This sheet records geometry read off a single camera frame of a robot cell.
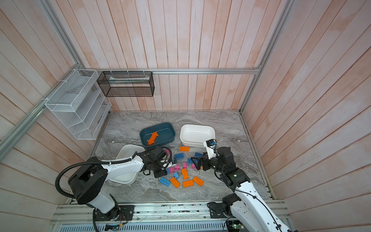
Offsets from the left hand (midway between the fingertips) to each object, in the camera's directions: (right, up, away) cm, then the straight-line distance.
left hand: (163, 171), depth 88 cm
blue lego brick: (+10, +8, +5) cm, 14 cm away
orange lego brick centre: (+14, -1, 0) cm, 14 cm away
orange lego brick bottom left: (+7, -5, -4) cm, 10 cm away
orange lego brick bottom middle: (+15, -6, -4) cm, 17 cm away
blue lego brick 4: (+17, +5, +4) cm, 18 cm away
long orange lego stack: (-9, +19, +13) cm, 25 cm away
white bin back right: (+21, +22, +14) cm, 34 cm away
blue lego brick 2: (+1, -4, -4) cm, 6 cm away
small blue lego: (+8, -1, -3) cm, 9 cm away
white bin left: (-25, +12, +4) cm, 28 cm away
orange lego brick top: (+13, +12, +10) cm, 21 cm away
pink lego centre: (+13, +4, 0) cm, 14 cm away
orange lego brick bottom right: (+21, -4, -4) cm, 22 cm away
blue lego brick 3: (+22, +9, +5) cm, 24 cm away
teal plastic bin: (-1, +24, +20) cm, 31 cm away
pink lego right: (+19, +3, 0) cm, 19 cm away
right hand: (+21, +12, -10) cm, 26 cm away
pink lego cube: (+4, +14, -8) cm, 16 cm away
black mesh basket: (-29, +59, +16) cm, 68 cm away
